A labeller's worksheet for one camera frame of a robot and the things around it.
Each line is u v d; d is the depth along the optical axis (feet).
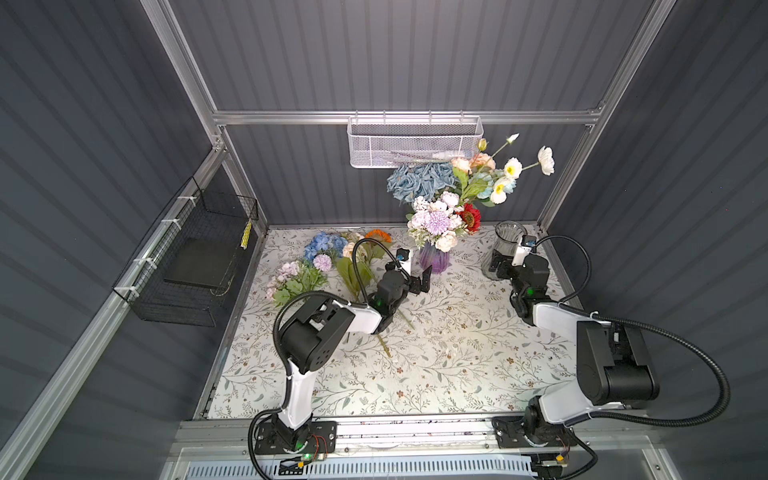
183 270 2.34
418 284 2.75
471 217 2.84
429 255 3.35
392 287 2.41
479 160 2.73
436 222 2.52
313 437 2.38
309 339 1.71
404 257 2.65
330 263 3.26
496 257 2.79
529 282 2.32
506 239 2.91
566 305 1.97
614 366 1.50
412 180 2.65
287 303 1.64
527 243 2.57
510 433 2.40
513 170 2.23
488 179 2.49
